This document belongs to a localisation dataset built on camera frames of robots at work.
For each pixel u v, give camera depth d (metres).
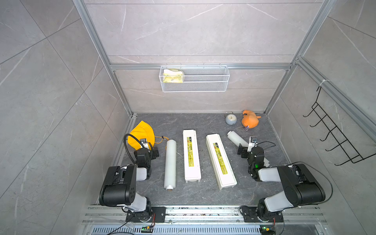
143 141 0.81
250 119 1.06
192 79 1.01
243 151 0.84
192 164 0.83
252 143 0.80
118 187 0.45
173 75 0.87
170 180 0.81
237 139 1.00
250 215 0.73
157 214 0.73
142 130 1.07
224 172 0.80
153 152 0.88
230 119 1.11
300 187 0.45
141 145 0.80
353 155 0.59
